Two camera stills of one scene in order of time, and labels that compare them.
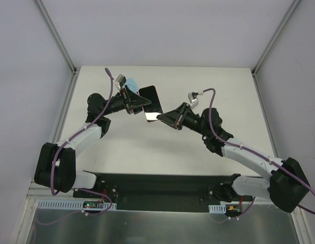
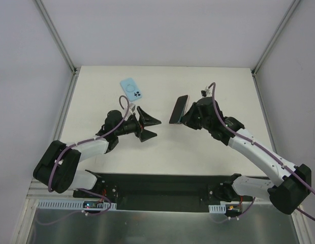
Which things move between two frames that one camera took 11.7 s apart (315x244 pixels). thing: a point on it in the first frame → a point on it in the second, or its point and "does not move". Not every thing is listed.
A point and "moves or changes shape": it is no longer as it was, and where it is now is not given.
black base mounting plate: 164,192 does not move
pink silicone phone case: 161,106 moves or changes shape
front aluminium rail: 37,191 does not move
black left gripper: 127,101 → 140,126
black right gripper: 181,116 → 191,116
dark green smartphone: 152,110 moves or changes shape
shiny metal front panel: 112,226 does not move
